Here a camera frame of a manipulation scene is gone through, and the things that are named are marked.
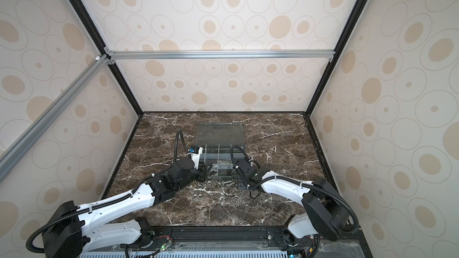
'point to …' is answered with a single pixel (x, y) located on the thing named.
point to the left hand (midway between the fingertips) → (213, 163)
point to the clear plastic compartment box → (223, 145)
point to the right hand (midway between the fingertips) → (243, 182)
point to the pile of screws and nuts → (210, 185)
